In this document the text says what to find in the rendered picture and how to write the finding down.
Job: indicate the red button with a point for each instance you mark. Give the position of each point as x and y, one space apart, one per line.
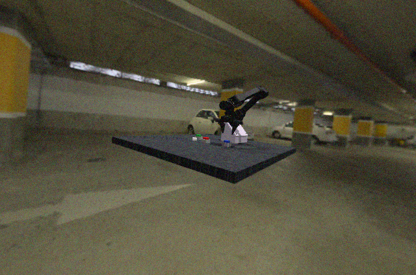
205 140

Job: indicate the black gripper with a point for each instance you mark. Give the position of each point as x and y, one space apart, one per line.
235 125

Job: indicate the blue button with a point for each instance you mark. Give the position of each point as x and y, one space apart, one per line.
226 143

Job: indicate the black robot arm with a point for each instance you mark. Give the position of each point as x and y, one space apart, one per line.
237 100

